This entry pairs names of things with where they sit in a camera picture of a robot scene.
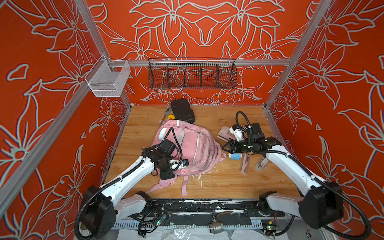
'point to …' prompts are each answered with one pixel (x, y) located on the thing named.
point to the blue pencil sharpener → (236, 156)
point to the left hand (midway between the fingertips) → (171, 166)
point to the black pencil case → (183, 111)
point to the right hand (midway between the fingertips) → (224, 146)
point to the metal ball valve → (216, 227)
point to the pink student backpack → (193, 143)
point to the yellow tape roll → (171, 117)
